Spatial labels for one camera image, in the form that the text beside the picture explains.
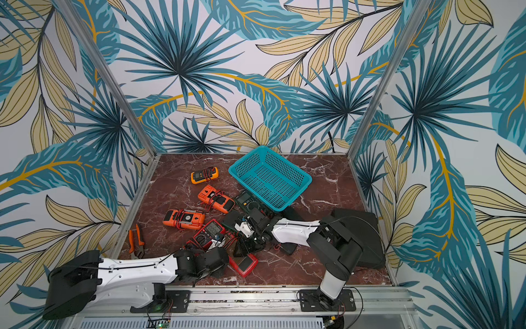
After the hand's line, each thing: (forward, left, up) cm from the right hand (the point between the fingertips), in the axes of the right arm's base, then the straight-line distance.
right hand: (239, 252), depth 83 cm
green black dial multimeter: (+23, -3, +1) cm, 24 cm away
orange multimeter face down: (+24, +12, +4) cm, 27 cm away
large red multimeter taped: (-5, -2, +1) cm, 6 cm away
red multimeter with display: (+8, +11, +3) cm, 15 cm away
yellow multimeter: (+38, +20, +3) cm, 43 cm away
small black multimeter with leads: (+1, -20, 0) cm, 20 cm away
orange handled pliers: (+4, +43, -1) cm, 44 cm away
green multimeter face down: (+15, +4, 0) cm, 16 cm away
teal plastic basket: (+39, -16, -2) cm, 42 cm away
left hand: (-4, +8, -2) cm, 9 cm away
